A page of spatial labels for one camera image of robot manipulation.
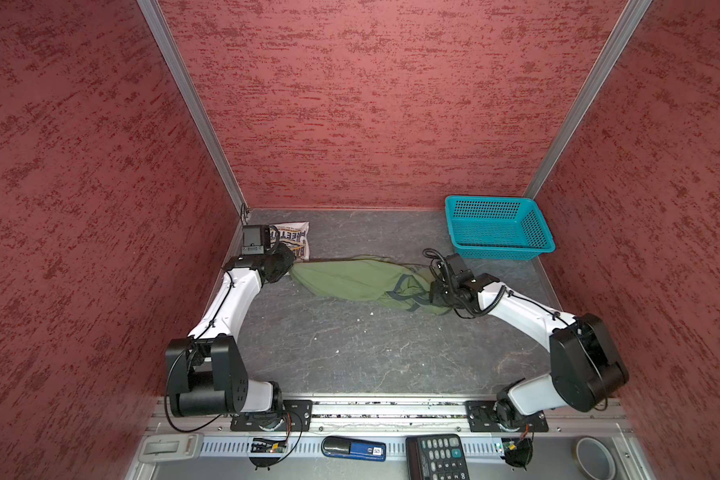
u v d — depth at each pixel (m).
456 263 0.71
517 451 0.70
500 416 0.68
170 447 0.68
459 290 0.67
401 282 0.95
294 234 1.10
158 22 0.72
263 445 0.73
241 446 0.71
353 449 0.66
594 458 0.70
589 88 0.85
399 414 0.76
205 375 0.42
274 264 0.81
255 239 0.65
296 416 0.68
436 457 0.68
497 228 1.17
